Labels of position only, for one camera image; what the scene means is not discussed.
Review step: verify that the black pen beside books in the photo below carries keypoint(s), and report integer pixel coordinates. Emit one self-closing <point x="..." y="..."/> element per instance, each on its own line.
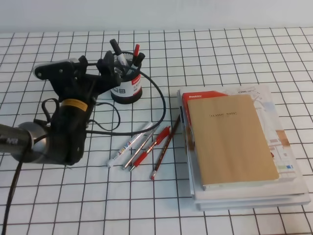
<point x="182" y="121"/>

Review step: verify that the black mesh pen holder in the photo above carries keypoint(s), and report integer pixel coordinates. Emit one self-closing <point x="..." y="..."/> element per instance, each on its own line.
<point x="130" y="89"/>

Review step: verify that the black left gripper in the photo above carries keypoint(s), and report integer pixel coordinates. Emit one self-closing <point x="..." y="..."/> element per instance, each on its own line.
<point x="77" y="92"/>

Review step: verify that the red cover book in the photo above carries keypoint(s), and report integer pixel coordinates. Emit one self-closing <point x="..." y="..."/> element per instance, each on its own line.
<point x="193" y="98"/>

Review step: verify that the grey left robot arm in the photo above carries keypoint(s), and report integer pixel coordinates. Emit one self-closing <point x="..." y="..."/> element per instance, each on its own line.
<point x="26" y="143"/>

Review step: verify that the white illustrated magazine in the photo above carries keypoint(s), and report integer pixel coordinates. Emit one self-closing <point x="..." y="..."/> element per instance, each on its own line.
<point x="268" y="116"/>

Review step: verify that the white paint marker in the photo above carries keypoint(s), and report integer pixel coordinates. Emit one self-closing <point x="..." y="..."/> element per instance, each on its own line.
<point x="127" y="146"/>

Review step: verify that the dark red pencil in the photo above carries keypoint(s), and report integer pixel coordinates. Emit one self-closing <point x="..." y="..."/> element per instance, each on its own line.
<point x="165" y="147"/>

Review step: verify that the silver pen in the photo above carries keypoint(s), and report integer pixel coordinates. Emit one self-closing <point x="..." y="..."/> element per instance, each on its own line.
<point x="137" y="151"/>

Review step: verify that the black cap marker in holder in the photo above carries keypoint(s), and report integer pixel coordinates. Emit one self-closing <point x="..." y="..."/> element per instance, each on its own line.
<point x="134" y="67"/>

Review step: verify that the thick white bottom book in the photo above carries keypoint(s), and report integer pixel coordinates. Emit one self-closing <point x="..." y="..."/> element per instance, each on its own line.
<point x="284" y="194"/>

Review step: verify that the tan classic note notebook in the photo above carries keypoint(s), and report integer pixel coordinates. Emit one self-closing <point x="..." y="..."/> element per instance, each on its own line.
<point x="232" y="139"/>

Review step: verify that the red gel pen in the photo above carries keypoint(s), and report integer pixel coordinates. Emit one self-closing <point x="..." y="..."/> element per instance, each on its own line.
<point x="163" y="134"/>

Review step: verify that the red cap pen in holder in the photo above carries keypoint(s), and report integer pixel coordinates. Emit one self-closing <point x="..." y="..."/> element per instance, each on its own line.
<point x="135" y="54"/>

